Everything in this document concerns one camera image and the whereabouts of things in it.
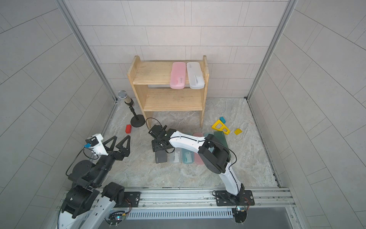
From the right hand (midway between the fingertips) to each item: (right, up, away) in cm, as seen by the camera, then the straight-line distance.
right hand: (158, 147), depth 87 cm
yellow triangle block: (+43, +11, +12) cm, 46 cm away
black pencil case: (+2, -4, -5) cm, 7 cm away
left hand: (-9, +11, -24) cm, 28 cm away
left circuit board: (-15, -27, -22) cm, 38 cm away
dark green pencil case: (+41, +6, +10) cm, 42 cm away
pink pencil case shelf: (+24, -6, -5) cm, 26 cm away
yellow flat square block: (+52, +8, +9) cm, 54 cm away
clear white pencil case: (+11, -5, -3) cm, 13 cm away
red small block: (-23, +10, +11) cm, 28 cm away
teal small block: (+43, +17, +15) cm, 48 cm away
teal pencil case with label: (+18, -5, -3) cm, 19 cm away
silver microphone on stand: (-17, +16, +14) cm, 27 cm away
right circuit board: (+44, -28, -18) cm, 55 cm away
